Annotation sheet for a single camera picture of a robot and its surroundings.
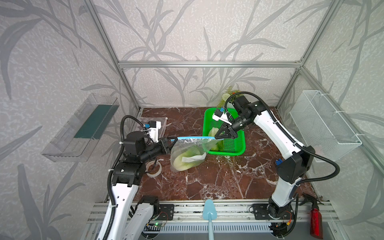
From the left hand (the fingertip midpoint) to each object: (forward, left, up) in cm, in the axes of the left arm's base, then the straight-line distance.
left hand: (177, 140), depth 65 cm
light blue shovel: (-23, -15, -30) cm, 41 cm away
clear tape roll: (-1, +17, -31) cm, 36 cm away
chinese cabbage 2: (+11, -21, -24) cm, 34 cm away
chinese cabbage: (-2, -3, -16) cm, 16 cm away
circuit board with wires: (-27, +10, -31) cm, 42 cm away
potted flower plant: (+49, -33, -15) cm, 61 cm away
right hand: (+6, -18, -5) cm, 20 cm away
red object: (-27, -65, -27) cm, 76 cm away
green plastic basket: (+14, -33, -31) cm, 47 cm away
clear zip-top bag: (0, -3, -3) cm, 4 cm away
